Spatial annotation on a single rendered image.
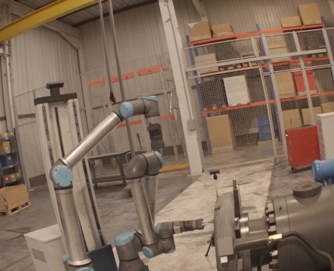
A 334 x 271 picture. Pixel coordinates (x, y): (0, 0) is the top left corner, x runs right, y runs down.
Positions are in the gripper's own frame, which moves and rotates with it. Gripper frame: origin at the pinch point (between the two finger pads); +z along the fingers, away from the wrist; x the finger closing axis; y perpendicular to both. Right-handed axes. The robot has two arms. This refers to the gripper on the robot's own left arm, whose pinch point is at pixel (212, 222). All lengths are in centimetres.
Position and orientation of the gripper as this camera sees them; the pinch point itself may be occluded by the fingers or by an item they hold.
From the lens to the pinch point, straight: 245.0
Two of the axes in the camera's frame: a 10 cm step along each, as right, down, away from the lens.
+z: 9.6, -1.6, -2.1
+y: 2.5, 3.4, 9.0
